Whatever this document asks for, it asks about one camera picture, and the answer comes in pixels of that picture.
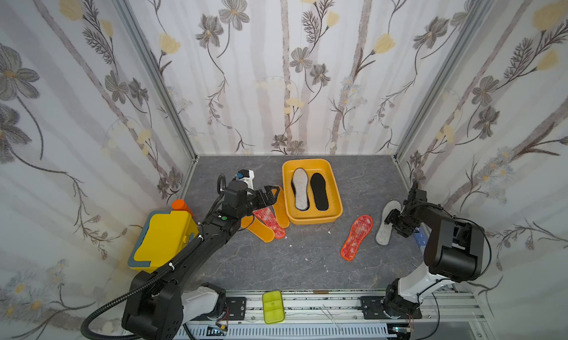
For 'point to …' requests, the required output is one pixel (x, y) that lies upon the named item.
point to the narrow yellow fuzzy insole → (279, 208)
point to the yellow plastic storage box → (312, 215)
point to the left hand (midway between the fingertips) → (273, 189)
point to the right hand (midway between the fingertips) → (393, 222)
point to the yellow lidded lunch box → (163, 236)
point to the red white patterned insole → (267, 216)
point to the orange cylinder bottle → (180, 205)
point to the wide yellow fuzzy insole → (264, 232)
